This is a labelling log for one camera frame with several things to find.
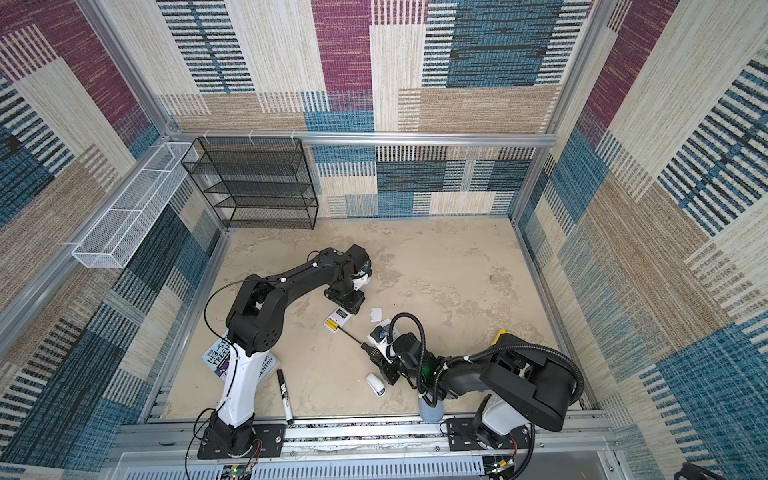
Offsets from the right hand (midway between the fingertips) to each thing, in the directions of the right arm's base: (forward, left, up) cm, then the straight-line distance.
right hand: (378, 356), depth 87 cm
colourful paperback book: (0, +45, +2) cm, 45 cm away
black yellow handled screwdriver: (0, +1, +3) cm, 3 cm away
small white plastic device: (-9, 0, +4) cm, 10 cm away
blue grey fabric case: (-16, -13, +3) cm, 20 cm away
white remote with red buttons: (+12, +12, +1) cm, 17 cm away
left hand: (+16, +9, -1) cm, 18 cm away
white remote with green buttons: (+10, -3, +1) cm, 10 cm away
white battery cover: (+13, +1, 0) cm, 13 cm away
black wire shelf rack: (+58, +43, +18) cm, 75 cm away
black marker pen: (-10, +24, +1) cm, 26 cm away
